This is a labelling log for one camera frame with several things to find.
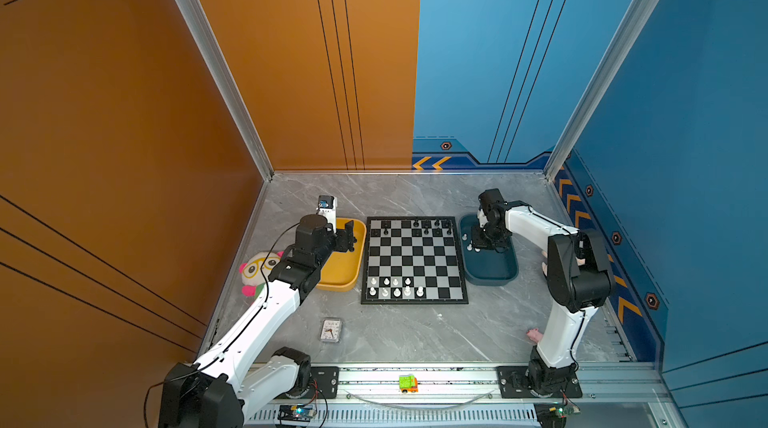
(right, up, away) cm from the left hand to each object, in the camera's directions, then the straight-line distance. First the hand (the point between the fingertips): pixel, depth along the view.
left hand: (341, 218), depth 81 cm
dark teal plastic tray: (+44, -17, +16) cm, 50 cm away
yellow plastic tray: (-2, -17, +12) cm, 21 cm away
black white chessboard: (+20, -14, +12) cm, 28 cm away
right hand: (+41, -10, +16) cm, 46 cm away
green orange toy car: (+18, -40, -9) cm, 44 cm away
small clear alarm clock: (-3, -30, -1) cm, 31 cm away
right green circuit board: (+52, -46, -11) cm, 71 cm away
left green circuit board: (-8, -46, -10) cm, 48 cm away
